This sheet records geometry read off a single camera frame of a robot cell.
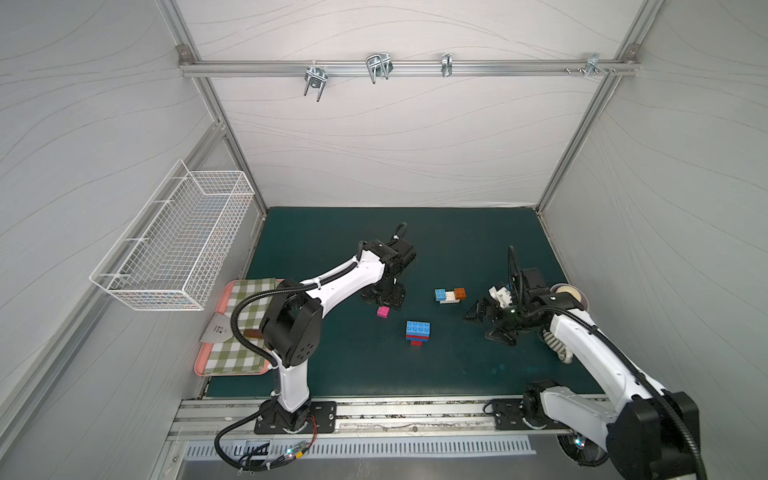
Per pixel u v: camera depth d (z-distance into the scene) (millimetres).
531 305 614
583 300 883
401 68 785
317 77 796
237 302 443
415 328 800
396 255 635
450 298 935
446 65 783
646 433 387
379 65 765
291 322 472
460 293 929
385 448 703
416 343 853
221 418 749
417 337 817
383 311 906
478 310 717
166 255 675
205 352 835
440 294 931
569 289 905
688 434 366
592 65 764
